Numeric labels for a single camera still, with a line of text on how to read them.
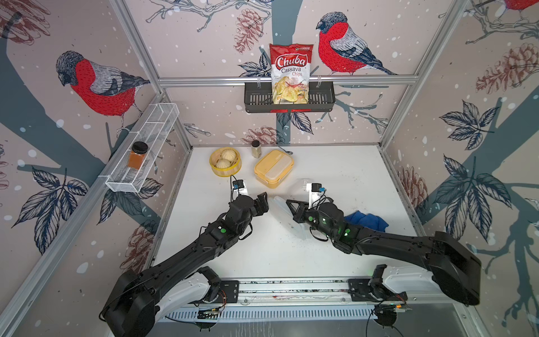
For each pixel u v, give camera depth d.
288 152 1.18
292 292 0.75
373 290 0.65
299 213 0.68
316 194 0.70
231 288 0.74
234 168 1.07
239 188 0.69
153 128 0.87
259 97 0.95
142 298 0.39
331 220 0.57
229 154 1.10
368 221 0.88
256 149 1.10
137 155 0.66
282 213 0.77
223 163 1.04
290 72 0.85
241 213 0.59
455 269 0.42
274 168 1.01
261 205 0.72
